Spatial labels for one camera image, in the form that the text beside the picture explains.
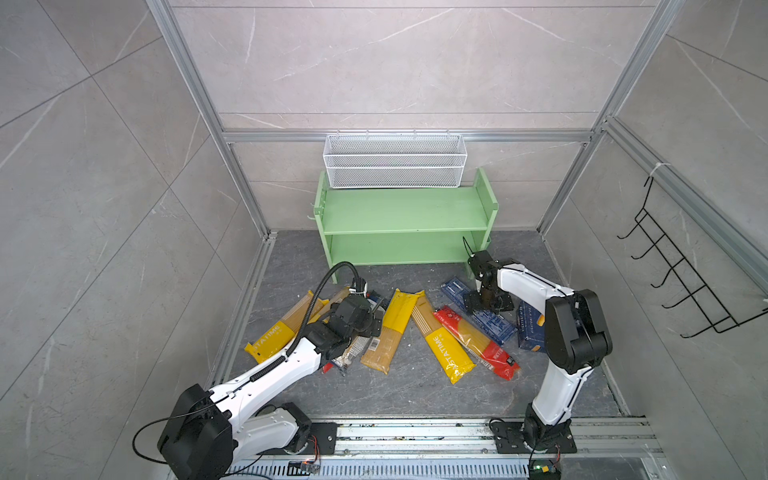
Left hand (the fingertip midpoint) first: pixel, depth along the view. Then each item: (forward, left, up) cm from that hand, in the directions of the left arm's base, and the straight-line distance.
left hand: (364, 305), depth 83 cm
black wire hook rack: (-15, -74, +19) cm, 78 cm away
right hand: (+4, -38, -11) cm, 40 cm away
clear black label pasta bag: (-8, +2, -11) cm, 13 cm away
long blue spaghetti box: (-2, -38, -10) cm, 40 cm away
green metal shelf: (+18, -12, +14) cm, 25 cm away
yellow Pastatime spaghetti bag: (-11, -25, -12) cm, 30 cm away
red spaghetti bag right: (-9, -33, -10) cm, 36 cm away
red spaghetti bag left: (-13, +11, -12) cm, 21 cm away
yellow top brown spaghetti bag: (-9, -4, -11) cm, 15 cm away
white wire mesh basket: (+47, -9, +16) cm, 50 cm away
